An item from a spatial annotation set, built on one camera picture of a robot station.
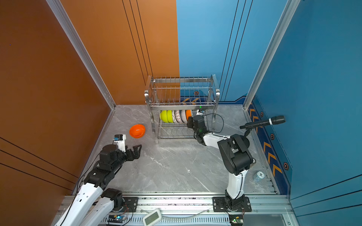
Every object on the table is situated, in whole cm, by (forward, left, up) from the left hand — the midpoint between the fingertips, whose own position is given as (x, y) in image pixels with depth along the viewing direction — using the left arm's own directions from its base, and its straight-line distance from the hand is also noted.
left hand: (135, 144), depth 80 cm
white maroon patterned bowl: (+24, -20, -6) cm, 32 cm away
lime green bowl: (+25, -13, -5) cm, 29 cm away
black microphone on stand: (+8, -75, +14) cm, 76 cm away
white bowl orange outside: (+27, -30, -4) cm, 41 cm away
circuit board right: (-33, -55, -15) cm, 66 cm away
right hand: (+24, -33, -4) cm, 41 cm away
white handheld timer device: (-33, -13, -13) cm, 38 cm away
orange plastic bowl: (+18, +7, -13) cm, 24 cm away
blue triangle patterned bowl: (+25, -23, -4) cm, 34 cm away
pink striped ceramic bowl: (+26, -26, -4) cm, 37 cm away
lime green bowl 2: (+25, -17, -4) cm, 31 cm away
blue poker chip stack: (-14, -70, -9) cm, 72 cm away
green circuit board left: (-33, +6, -16) cm, 38 cm away
